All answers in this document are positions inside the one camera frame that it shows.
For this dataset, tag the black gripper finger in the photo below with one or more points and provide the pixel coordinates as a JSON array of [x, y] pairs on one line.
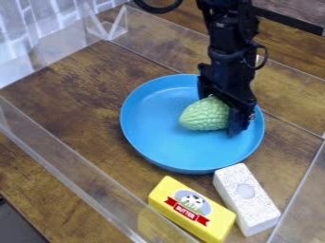
[[239, 119], [204, 89]]

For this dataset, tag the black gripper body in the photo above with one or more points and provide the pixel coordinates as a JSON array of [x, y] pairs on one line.
[[236, 56]]

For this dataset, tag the green bumpy gourd toy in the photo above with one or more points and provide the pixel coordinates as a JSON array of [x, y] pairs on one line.
[[206, 115]]

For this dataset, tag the blue round tray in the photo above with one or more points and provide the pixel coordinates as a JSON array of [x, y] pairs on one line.
[[178, 130]]

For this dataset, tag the black baseboard strip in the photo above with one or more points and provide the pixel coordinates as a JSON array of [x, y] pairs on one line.
[[289, 21]]

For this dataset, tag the white speckled block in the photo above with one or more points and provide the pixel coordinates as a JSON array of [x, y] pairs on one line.
[[246, 199]]

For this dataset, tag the yellow butter block toy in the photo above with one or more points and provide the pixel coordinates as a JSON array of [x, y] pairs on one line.
[[192, 211]]

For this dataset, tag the white sheer curtain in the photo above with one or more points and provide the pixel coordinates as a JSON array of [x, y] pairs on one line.
[[44, 30]]

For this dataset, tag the clear acrylic enclosure wall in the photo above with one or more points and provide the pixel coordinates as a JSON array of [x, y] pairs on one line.
[[89, 135]]

